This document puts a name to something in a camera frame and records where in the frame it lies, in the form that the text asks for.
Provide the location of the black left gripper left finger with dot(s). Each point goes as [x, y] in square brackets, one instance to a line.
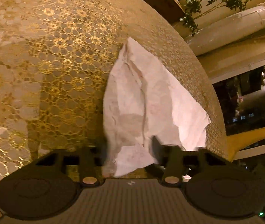
[93, 155]

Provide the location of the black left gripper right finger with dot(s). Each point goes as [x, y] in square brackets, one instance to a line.
[170, 157]

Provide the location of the person's bare forearm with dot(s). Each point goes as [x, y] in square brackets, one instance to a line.
[237, 142]

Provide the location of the green potted plant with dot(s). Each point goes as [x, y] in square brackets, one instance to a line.
[196, 9]

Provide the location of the white t-shirt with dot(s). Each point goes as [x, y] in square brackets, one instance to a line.
[142, 100]

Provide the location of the gold lace tablecloth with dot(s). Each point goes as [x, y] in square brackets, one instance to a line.
[55, 58]

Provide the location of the white rolled mat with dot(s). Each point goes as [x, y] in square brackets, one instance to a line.
[227, 30]

